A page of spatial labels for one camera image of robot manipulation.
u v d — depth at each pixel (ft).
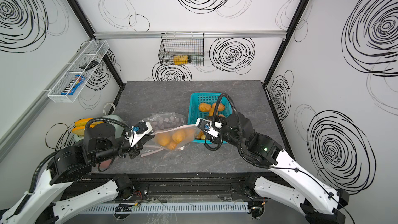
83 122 2.42
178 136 2.24
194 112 3.32
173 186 2.52
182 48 3.25
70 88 2.28
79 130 2.37
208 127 1.61
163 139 2.23
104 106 3.32
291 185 1.41
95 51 3.01
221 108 3.26
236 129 1.44
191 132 2.53
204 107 3.29
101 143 1.34
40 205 1.29
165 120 3.24
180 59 2.84
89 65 2.53
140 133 1.54
